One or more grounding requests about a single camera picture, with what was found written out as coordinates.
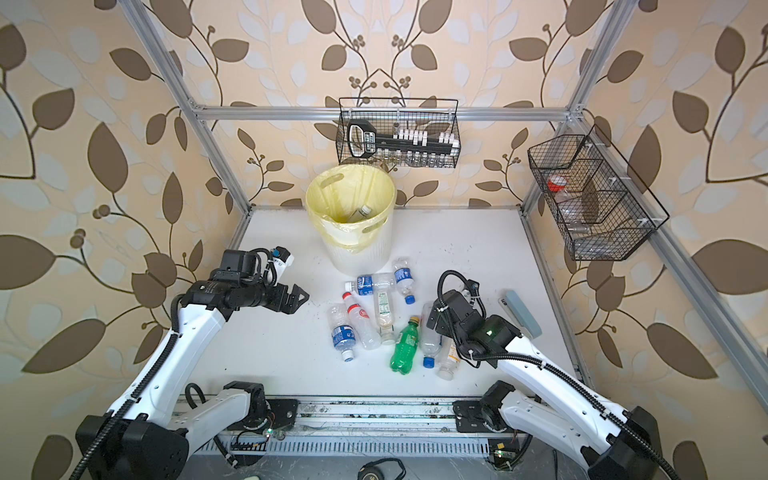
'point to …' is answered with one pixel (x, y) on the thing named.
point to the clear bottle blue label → (343, 332)
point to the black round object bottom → (372, 472)
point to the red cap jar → (557, 183)
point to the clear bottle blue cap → (430, 341)
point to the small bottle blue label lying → (381, 284)
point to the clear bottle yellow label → (448, 359)
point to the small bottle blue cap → (405, 279)
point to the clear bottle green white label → (384, 296)
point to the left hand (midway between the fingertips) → (287, 288)
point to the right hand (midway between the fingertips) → (445, 319)
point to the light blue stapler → (520, 315)
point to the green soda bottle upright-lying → (406, 347)
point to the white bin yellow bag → (351, 207)
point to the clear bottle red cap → (363, 323)
